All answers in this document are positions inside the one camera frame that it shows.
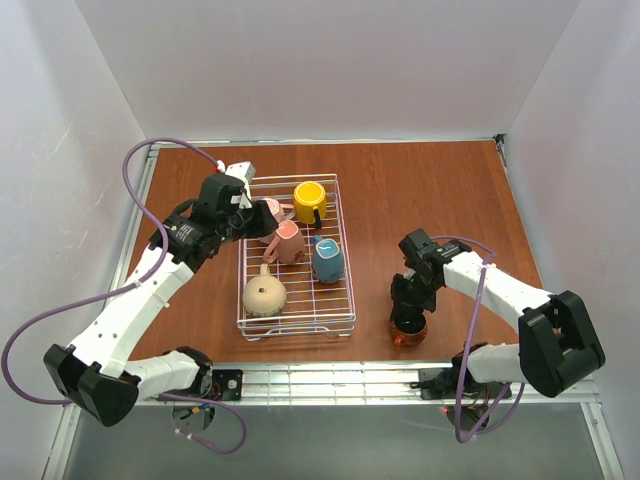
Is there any blue floral mug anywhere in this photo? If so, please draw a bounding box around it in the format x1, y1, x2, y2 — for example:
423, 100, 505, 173
311, 235, 345, 284

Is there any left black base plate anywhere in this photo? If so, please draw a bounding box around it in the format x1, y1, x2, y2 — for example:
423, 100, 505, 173
203, 369, 244, 402

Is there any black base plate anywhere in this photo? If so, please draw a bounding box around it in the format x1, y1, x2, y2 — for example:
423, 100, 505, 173
203, 369, 244, 402
409, 367, 504, 401

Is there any white wire dish rack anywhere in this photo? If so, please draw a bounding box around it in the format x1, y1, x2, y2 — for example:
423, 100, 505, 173
236, 173, 356, 341

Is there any aluminium front rail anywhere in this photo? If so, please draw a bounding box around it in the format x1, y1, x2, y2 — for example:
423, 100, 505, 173
134, 359, 601, 407

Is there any salmon pink floral mug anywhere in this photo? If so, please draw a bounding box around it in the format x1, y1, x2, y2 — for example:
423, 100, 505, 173
263, 220, 306, 265

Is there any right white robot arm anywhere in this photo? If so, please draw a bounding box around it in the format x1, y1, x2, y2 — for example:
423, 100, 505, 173
390, 229, 606, 398

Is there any dark glossy orange mug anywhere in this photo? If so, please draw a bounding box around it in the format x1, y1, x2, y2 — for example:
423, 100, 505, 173
391, 313, 428, 348

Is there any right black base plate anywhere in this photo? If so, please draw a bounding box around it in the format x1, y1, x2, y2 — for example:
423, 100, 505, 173
409, 367, 504, 401

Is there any yellow mug black handle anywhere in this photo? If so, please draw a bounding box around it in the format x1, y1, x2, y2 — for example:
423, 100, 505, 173
294, 181, 327, 229

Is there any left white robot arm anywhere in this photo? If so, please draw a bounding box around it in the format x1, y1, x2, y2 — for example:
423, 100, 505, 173
44, 162, 277, 427

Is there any beige ceramic mug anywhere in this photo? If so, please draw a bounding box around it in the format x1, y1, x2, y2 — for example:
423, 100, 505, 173
242, 263, 287, 318

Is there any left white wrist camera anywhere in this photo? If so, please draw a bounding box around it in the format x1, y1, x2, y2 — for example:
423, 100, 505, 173
215, 160, 256, 209

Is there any pale pink faceted mug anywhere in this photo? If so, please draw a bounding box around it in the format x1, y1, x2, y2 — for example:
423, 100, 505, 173
266, 198, 295, 225

